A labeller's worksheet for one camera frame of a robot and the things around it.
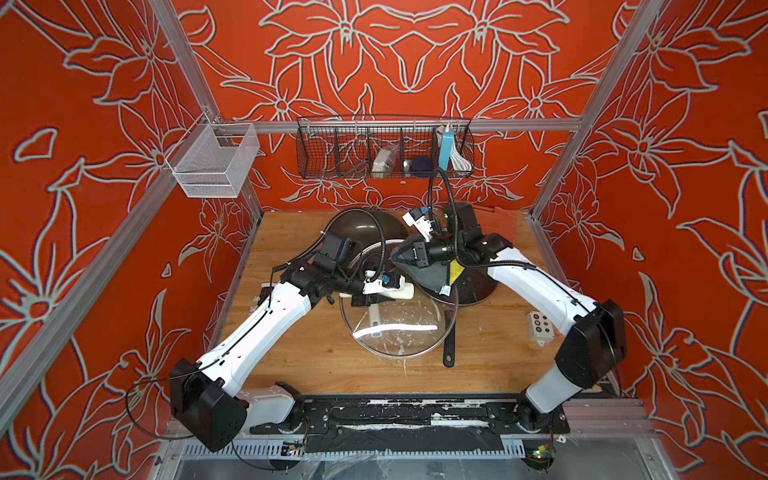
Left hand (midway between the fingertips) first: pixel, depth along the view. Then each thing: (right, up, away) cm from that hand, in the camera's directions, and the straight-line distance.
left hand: (392, 281), depth 72 cm
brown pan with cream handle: (-9, +15, +34) cm, 38 cm away
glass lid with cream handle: (+1, -11, -3) cm, 11 cm away
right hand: (0, +5, 0) cm, 5 cm away
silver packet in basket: (-2, +34, +20) cm, 40 cm away
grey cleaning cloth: (+11, +1, 0) cm, 11 cm away
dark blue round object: (+11, +35, +29) cm, 47 cm away
